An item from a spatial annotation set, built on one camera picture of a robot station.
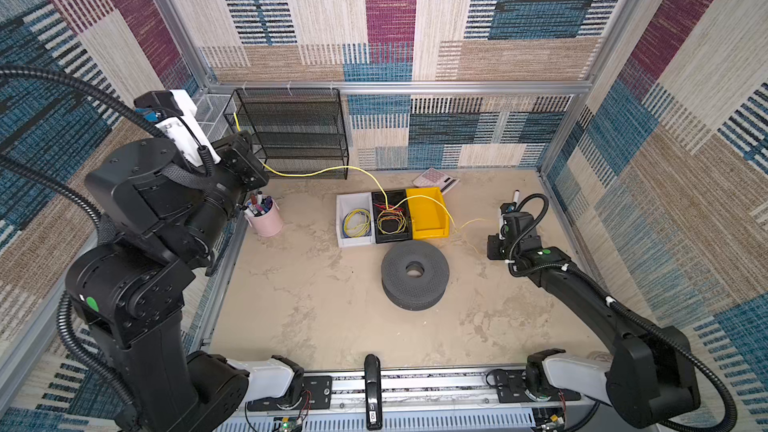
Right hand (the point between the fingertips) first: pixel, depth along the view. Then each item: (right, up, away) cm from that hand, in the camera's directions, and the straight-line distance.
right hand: (498, 243), depth 87 cm
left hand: (-51, +23, -44) cm, 71 cm away
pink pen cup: (-72, +4, +15) cm, 74 cm away
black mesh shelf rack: (-65, +37, +24) cm, 79 cm away
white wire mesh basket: (-85, +39, +5) cm, 94 cm away
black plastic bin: (-30, +4, +18) cm, 36 cm away
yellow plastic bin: (-18, +7, +14) cm, 24 cm away
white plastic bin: (-47, +11, +24) cm, 54 cm away
